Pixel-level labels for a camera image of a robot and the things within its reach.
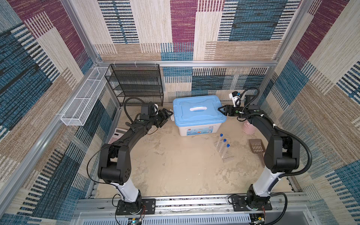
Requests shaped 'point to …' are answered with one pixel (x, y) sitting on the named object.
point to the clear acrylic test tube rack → (230, 154)
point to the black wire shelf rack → (136, 83)
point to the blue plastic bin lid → (198, 110)
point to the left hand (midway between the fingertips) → (172, 113)
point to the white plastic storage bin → (198, 130)
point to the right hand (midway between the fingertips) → (221, 110)
